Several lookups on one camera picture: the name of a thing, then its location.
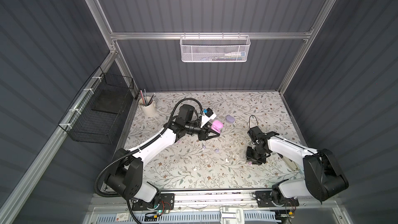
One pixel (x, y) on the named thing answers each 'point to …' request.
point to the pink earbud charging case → (216, 126)
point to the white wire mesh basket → (215, 48)
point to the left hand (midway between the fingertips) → (219, 135)
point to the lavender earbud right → (216, 151)
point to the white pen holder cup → (147, 105)
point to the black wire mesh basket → (96, 114)
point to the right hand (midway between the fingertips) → (250, 161)
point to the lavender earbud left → (204, 146)
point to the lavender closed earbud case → (230, 118)
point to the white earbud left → (195, 169)
